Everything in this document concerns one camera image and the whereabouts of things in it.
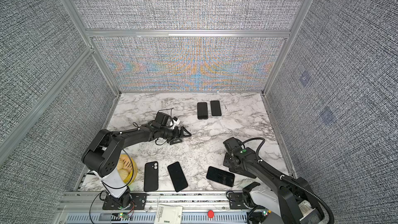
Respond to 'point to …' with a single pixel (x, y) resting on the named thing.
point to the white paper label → (169, 214)
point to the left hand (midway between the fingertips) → (187, 138)
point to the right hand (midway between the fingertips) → (228, 162)
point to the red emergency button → (210, 213)
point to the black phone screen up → (215, 108)
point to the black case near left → (151, 182)
